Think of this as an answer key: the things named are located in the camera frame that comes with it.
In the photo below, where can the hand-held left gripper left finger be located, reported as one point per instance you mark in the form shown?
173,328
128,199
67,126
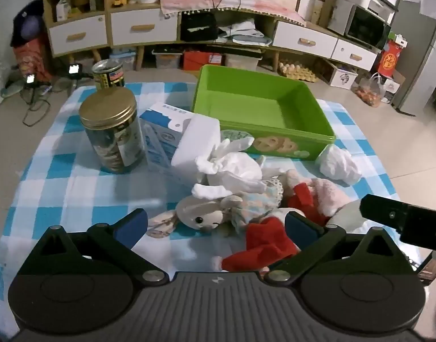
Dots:
132,226

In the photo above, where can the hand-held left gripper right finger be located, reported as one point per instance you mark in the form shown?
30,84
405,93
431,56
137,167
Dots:
301,229

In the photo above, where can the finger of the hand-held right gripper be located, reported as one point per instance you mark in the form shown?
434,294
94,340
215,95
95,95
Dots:
383,212

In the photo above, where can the red and white plush toy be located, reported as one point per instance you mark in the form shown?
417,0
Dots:
268,242

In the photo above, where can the pink fluffy plush toy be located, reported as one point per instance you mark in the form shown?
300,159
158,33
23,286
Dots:
328,194

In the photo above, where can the bunny doll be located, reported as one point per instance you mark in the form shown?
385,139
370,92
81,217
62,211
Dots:
203,215

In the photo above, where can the green plastic bin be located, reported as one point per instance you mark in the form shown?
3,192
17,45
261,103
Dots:
260,103

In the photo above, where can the crumpled white cloth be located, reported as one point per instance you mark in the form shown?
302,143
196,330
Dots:
337,165

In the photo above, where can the blue white checked blanket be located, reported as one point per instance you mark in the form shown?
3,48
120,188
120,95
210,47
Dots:
61,185

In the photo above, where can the blue and white carton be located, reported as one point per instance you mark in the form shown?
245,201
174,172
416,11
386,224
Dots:
157,139

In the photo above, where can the glass jar with gold lid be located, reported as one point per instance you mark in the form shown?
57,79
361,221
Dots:
113,128

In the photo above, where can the plastic bag of oranges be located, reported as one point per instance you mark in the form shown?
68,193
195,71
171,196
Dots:
369,92

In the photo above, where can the brown cardboard box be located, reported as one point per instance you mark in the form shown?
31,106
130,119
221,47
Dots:
392,87

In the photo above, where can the white cardboard box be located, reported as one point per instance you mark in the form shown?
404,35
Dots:
342,76

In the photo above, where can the tin can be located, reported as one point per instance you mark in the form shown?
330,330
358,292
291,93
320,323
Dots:
109,76

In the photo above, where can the red gift box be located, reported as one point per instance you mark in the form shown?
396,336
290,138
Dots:
390,60

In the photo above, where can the grey refrigerator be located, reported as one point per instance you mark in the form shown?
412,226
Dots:
417,60

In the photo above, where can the egg tray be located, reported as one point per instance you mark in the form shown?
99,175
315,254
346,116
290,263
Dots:
298,71

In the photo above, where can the white cabinet drawer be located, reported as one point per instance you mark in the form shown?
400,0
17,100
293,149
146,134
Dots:
143,26
77,35
305,39
355,55

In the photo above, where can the small lit device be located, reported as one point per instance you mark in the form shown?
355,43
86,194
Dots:
74,69
31,79

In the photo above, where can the blue lidded storage box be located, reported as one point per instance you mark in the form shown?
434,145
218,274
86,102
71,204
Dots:
122,58

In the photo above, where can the clear storage box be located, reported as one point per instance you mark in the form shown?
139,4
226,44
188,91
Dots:
167,58
243,62

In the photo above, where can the silver microwave oven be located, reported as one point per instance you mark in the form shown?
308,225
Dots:
366,26

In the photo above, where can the red printed bag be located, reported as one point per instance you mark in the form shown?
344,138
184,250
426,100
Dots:
31,60

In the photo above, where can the wooden white cabinet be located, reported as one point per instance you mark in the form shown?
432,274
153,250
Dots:
108,28

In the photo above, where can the folded clothes pile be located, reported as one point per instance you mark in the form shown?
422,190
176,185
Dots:
244,32

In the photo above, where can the black bag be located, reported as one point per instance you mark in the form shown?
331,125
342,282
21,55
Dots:
198,26

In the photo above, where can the dark blue bag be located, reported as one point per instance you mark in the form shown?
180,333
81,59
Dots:
29,25

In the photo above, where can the pink table runner cloth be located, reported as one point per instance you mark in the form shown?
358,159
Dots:
203,3

